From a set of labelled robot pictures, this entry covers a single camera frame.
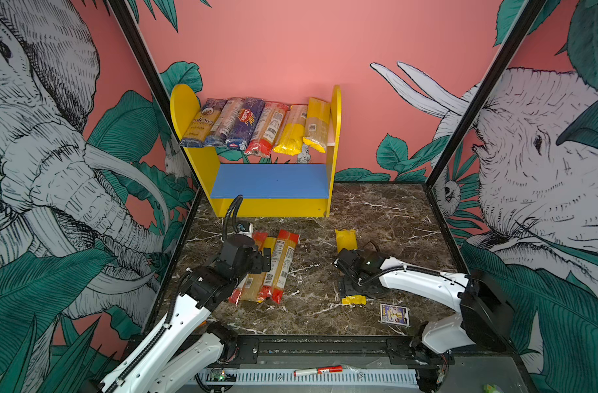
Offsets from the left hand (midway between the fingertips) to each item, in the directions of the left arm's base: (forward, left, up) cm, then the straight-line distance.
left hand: (257, 247), depth 75 cm
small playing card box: (-17, -44, -19) cm, 51 cm away
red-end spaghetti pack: (-9, +9, -17) cm, 22 cm away
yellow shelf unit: (+30, 0, -6) cm, 31 cm away
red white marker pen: (-31, -18, -19) cm, 40 cm away
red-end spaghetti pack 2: (-1, -5, -17) cm, 18 cm away
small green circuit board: (-31, +12, -19) cm, 38 cm away
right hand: (-8, -30, -16) cm, 35 cm away
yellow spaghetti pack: (+13, -33, -19) cm, 40 cm away
